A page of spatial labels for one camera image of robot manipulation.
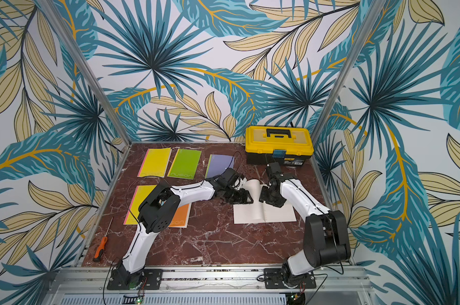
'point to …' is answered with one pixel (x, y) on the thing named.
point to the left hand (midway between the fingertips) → (249, 204)
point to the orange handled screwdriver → (100, 249)
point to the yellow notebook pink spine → (155, 162)
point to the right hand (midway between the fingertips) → (267, 200)
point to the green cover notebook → (183, 163)
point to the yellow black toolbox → (289, 145)
